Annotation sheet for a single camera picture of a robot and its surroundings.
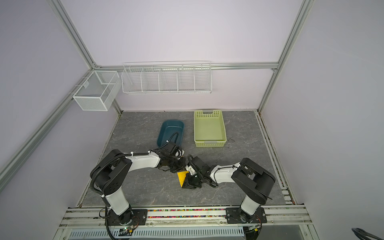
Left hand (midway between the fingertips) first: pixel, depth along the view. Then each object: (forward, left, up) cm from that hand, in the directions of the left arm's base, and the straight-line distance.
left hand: (189, 170), depth 88 cm
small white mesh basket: (+49, +58, +23) cm, 79 cm away
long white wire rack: (+61, +13, +24) cm, 67 cm away
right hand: (-10, +4, -1) cm, 11 cm away
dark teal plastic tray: (+33, +15, -1) cm, 36 cm away
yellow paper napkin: (-3, +4, 0) cm, 5 cm away
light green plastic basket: (+31, -16, -1) cm, 34 cm away
